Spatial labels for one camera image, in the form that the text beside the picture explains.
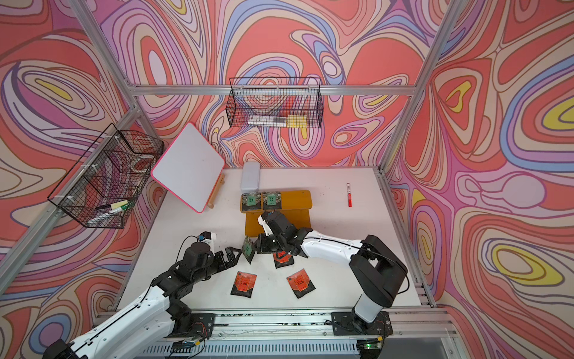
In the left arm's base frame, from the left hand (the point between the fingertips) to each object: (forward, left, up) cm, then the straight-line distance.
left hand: (236, 255), depth 82 cm
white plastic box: (+46, 0, -5) cm, 46 cm away
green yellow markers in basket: (+9, +36, +20) cm, 42 cm away
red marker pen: (+33, -49, -6) cm, 60 cm away
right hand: (+1, -7, +1) cm, 7 cm away
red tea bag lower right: (-8, -24, -7) cm, 26 cm away
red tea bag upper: (-6, -18, +11) cm, 22 cm away
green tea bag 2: (+20, -5, +8) cm, 22 cm away
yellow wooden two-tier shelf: (+18, -23, +6) cm, 30 cm away
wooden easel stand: (+26, +16, -3) cm, 31 cm away
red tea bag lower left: (-8, -3, -7) cm, 11 cm away
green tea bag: (+20, -13, +8) cm, 25 cm away
